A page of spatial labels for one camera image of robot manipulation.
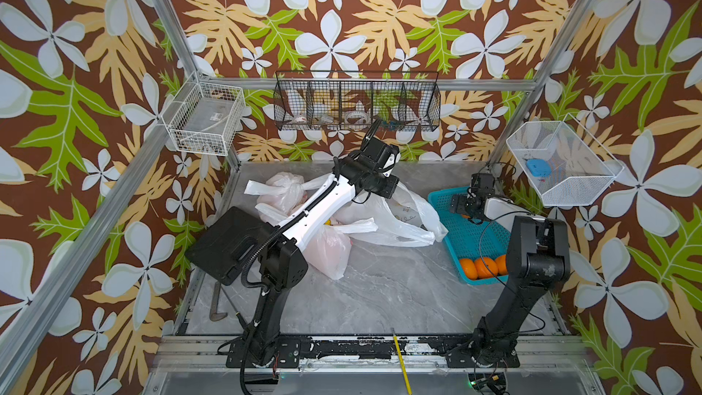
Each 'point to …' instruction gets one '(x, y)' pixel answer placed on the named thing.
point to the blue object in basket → (538, 167)
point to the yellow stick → (402, 365)
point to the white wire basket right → (566, 165)
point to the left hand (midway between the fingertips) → (393, 182)
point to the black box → (227, 241)
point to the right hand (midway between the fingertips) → (465, 205)
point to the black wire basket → (356, 100)
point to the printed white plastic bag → (281, 194)
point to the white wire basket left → (205, 117)
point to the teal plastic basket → (466, 240)
